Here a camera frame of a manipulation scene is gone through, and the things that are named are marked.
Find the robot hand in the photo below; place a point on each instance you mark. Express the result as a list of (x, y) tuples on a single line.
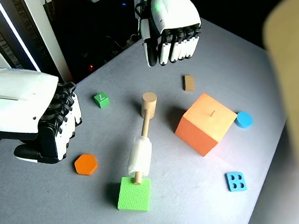
[(10, 110), (173, 10)]

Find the brown rectangular wooden block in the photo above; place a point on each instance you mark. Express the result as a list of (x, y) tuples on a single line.
[(188, 83)]

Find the orange hexagon block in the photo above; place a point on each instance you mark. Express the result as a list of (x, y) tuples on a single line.
[(86, 164)]

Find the large orange cube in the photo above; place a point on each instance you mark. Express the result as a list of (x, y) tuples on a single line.
[(197, 136)]

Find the blue round disc block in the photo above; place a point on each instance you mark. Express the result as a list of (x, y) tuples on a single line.
[(244, 120)]

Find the blue square block four holes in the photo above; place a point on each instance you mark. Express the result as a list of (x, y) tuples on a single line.
[(228, 182)]

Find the white cabinet panel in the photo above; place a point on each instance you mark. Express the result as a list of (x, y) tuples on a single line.
[(45, 34)]

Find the green cube with white letter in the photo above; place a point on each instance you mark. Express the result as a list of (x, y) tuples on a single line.
[(102, 100)]

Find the grey table cloth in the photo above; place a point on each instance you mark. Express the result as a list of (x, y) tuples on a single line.
[(70, 219)]

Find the green textured foam square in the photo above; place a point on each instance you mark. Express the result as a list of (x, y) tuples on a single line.
[(132, 199)]

